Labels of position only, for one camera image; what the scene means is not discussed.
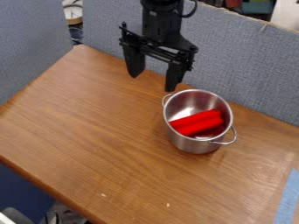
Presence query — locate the red block object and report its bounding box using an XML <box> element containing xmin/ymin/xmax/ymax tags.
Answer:
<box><xmin>169</xmin><ymin>109</ymin><xmax>224</xmax><ymax>137</ymax></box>

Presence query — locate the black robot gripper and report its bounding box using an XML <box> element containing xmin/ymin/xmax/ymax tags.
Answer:
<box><xmin>118</xmin><ymin>6</ymin><xmax>197</xmax><ymax>92</ymax></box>

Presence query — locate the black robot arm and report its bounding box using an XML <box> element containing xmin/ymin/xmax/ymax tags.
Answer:
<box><xmin>118</xmin><ymin>0</ymin><xmax>198</xmax><ymax>92</ymax></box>

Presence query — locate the silver metal pot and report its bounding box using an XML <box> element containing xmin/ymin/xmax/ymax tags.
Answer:
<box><xmin>161</xmin><ymin>89</ymin><xmax>237</xmax><ymax>154</ymax></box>

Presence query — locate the white round clock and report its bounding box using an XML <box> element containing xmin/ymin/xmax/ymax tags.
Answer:
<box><xmin>61</xmin><ymin>0</ymin><xmax>82</xmax><ymax>25</ymax></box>

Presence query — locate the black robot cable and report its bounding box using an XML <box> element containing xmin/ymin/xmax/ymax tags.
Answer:
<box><xmin>178</xmin><ymin>0</ymin><xmax>198</xmax><ymax>19</ymax></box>

